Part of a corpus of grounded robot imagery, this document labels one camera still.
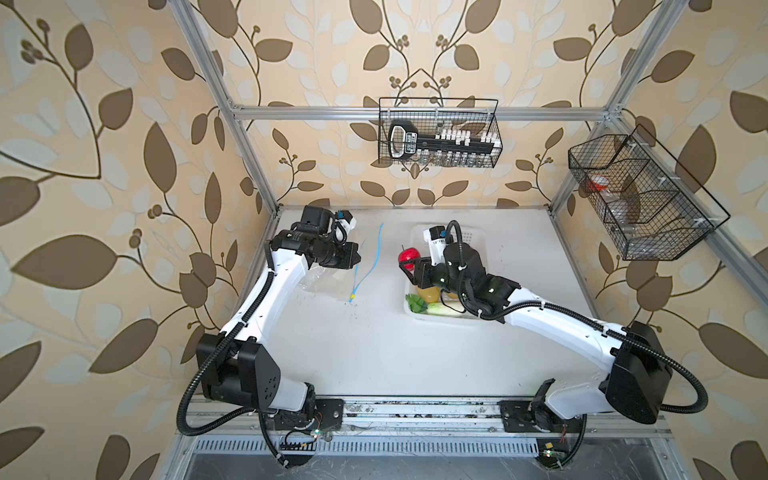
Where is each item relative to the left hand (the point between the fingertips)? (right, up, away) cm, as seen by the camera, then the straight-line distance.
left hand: (361, 255), depth 79 cm
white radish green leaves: (+16, -15, +9) cm, 24 cm away
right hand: (+12, -2, -4) cm, 13 cm away
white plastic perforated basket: (+36, +5, +22) cm, 43 cm away
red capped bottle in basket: (+65, +20, +1) cm, 68 cm away
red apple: (+12, 0, -5) cm, 13 cm away
